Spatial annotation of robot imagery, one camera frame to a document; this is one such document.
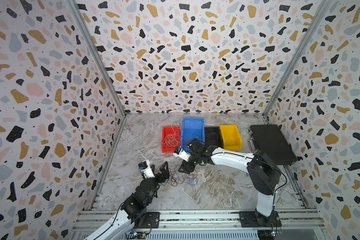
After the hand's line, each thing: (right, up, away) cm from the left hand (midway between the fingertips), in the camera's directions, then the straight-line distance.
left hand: (163, 164), depth 80 cm
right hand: (+9, -2, +6) cm, 12 cm away
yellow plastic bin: (+44, +11, +25) cm, 52 cm away
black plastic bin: (+31, +13, +27) cm, 43 cm away
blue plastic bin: (+16, +19, +33) cm, 41 cm away
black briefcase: (+70, +11, +23) cm, 74 cm away
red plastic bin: (-3, +18, +23) cm, 29 cm away
